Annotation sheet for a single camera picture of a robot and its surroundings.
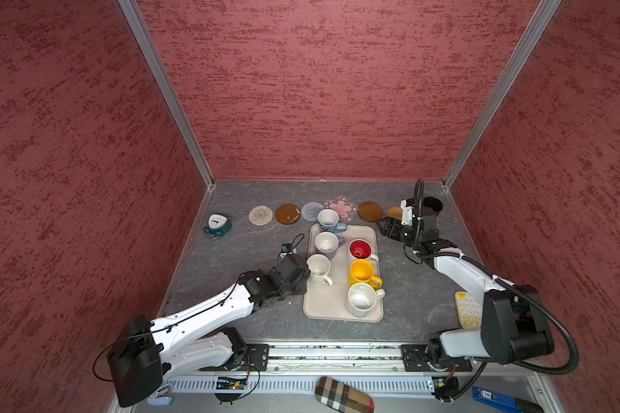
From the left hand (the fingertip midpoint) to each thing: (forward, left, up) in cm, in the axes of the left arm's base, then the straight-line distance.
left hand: (299, 285), depth 80 cm
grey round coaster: (+37, -3, -8) cm, 38 cm away
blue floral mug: (+26, -10, -2) cm, 28 cm away
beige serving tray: (-3, -10, -8) cm, 13 cm away
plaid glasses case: (-28, -13, -5) cm, 31 cm away
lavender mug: (+18, -9, -4) cm, 21 cm away
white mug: (+8, -6, -4) cm, 11 cm away
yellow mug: (+8, -22, -6) cm, 24 cm away
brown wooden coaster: (+37, -29, -9) cm, 48 cm away
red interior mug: (+15, -22, -4) cm, 27 cm away
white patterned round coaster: (+33, +19, -7) cm, 39 cm away
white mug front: (-2, -21, -7) cm, 22 cm away
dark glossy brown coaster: (+36, +8, -9) cm, 38 cm away
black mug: (+34, -52, -1) cm, 62 cm away
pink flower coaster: (+38, -17, -8) cm, 42 cm away
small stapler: (-30, +36, -7) cm, 47 cm away
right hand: (+20, -29, +4) cm, 36 cm away
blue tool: (-28, -52, -5) cm, 59 cm away
